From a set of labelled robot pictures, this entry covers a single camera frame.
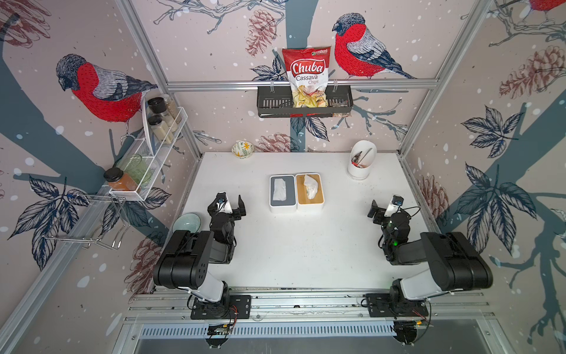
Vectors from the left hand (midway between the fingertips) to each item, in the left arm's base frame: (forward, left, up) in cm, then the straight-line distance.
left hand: (231, 192), depth 89 cm
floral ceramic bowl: (+37, +3, -12) cm, 39 cm away
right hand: (-1, -65, -4) cm, 65 cm away
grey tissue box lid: (+6, -25, -7) cm, 26 cm away
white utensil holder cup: (+23, -60, -3) cm, 64 cm away
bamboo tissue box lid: (+2, -30, -7) cm, 31 cm away
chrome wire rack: (-24, +28, +23) cm, 44 cm away
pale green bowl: (-9, +19, -9) cm, 23 cm away
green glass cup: (-5, +26, +22) cm, 35 cm away
